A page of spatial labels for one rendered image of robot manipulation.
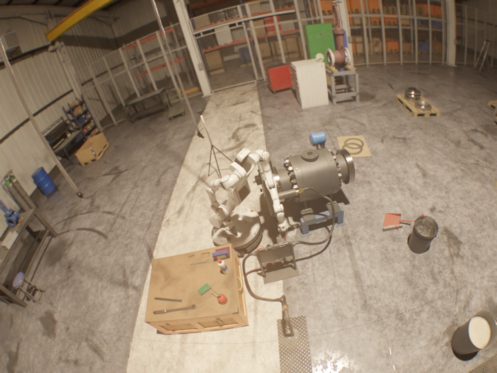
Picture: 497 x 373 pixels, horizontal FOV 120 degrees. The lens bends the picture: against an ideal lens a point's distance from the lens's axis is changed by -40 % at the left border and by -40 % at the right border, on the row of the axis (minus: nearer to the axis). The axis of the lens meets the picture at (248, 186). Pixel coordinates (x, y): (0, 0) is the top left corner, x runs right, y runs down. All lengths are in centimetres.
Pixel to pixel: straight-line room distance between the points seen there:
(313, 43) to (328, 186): 727
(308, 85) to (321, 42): 355
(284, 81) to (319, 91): 181
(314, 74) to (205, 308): 553
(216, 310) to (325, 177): 181
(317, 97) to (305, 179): 399
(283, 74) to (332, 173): 546
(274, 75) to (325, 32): 297
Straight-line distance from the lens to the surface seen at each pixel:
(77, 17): 1155
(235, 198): 231
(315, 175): 269
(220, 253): 241
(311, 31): 935
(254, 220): 289
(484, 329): 272
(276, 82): 777
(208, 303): 232
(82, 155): 892
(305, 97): 631
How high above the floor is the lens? 245
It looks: 38 degrees down
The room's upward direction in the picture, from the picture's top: 17 degrees counter-clockwise
